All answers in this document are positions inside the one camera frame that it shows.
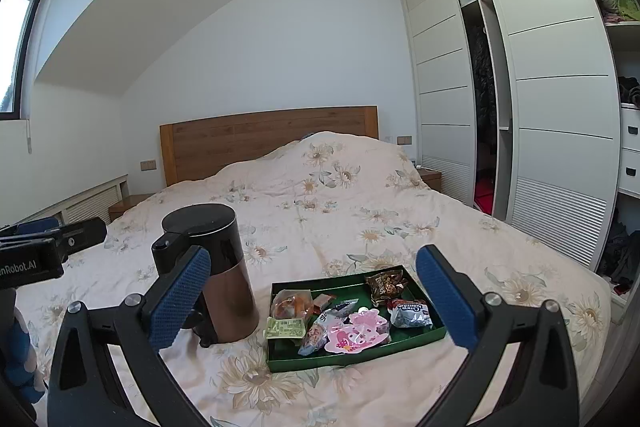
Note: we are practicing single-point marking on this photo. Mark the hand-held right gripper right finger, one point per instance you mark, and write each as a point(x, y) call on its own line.
point(445, 302)

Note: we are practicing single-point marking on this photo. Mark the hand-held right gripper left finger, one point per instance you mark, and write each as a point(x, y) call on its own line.
point(180, 302)

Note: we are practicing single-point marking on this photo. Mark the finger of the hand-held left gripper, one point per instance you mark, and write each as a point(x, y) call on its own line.
point(37, 225)
point(82, 236)

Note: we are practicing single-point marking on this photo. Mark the white and blue wafer packet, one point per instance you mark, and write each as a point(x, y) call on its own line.
point(410, 314)

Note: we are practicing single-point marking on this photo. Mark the green cardboard tray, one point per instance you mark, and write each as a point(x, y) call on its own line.
point(400, 342)

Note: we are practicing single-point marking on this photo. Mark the brown foil snack packet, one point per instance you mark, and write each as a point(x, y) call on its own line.
point(385, 287)

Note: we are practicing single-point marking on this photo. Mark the pink cartoon snack bag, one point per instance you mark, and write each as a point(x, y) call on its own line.
point(357, 332)

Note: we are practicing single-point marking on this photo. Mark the grey silver snack packet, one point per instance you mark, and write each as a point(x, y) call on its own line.
point(342, 309)

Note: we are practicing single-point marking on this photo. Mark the small green snack packet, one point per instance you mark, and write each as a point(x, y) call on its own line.
point(285, 328)

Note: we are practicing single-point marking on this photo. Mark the clear bag of orange snacks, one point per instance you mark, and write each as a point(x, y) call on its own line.
point(292, 305)

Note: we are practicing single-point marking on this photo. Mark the small red snack packet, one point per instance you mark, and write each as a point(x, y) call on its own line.
point(327, 300)

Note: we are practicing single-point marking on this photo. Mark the small clear candy bag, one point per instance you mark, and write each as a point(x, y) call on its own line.
point(312, 339)

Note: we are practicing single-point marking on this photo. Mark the person's left hand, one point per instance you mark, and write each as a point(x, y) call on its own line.
point(22, 352)

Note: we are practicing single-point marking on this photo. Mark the white slatted radiator cover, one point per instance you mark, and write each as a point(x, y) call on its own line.
point(90, 204)

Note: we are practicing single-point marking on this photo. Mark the black and bronze kettle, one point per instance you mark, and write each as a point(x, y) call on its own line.
point(220, 277)

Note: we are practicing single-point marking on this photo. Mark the wooden nightstand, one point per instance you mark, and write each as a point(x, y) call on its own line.
point(431, 179)
point(125, 207)

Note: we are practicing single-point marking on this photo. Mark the wooden headboard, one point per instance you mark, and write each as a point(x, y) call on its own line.
point(240, 142)

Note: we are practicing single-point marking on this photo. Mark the window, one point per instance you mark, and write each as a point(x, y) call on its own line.
point(15, 47)

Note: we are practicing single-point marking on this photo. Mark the pile of dark clothes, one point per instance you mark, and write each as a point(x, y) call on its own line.
point(622, 257)

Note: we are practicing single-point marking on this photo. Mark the white sliding wardrobe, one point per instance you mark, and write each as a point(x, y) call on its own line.
point(550, 107)

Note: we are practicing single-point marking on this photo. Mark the dark hanging clothes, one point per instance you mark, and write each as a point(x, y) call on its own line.
point(484, 82)

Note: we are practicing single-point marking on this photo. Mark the green folded clothes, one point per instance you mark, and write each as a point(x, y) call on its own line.
point(622, 4)

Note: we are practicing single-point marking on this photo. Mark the wall socket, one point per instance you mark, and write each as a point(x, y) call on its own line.
point(403, 140)
point(148, 165)

